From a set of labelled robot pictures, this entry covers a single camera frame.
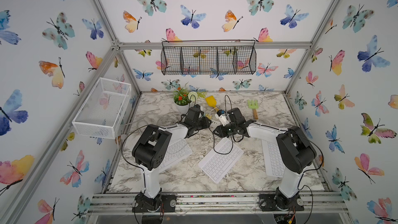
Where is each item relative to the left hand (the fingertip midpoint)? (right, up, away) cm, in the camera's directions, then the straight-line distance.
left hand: (212, 120), depth 96 cm
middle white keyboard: (+2, -24, -11) cm, 26 cm away
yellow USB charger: (-2, +2, +3) cm, 3 cm away
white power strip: (+3, -2, +5) cm, 6 cm away
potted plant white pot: (-19, +7, +5) cm, 21 cm away
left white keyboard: (-21, -18, -6) cm, 28 cm away
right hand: (+2, -5, -4) cm, 7 cm away
